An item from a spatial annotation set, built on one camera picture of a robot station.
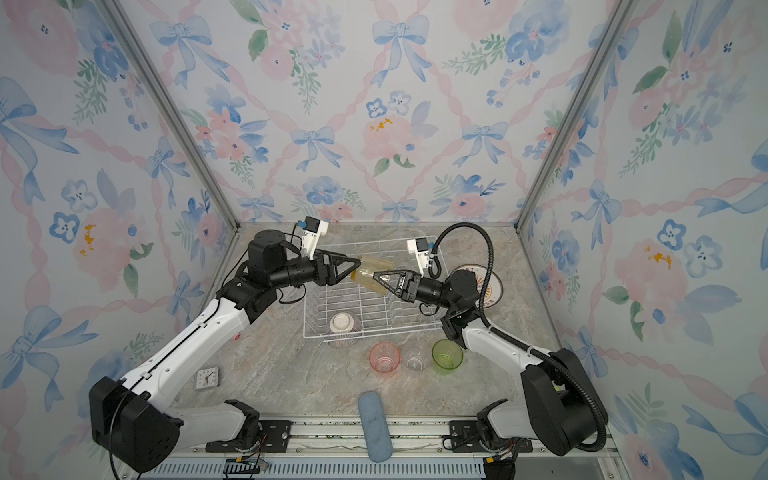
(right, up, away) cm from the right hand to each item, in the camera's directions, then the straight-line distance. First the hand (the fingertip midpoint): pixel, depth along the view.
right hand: (374, 279), depth 67 cm
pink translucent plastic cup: (+2, -24, +18) cm, 30 cm away
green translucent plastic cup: (+20, -23, +18) cm, 36 cm away
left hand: (-5, +5, +2) cm, 7 cm away
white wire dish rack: (-10, -12, +30) cm, 33 cm away
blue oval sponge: (0, -37, +6) cm, 37 cm away
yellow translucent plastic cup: (-3, +1, +1) cm, 3 cm away
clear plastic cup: (+11, -25, +20) cm, 34 cm away
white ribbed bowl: (-10, -17, +18) cm, 27 cm away
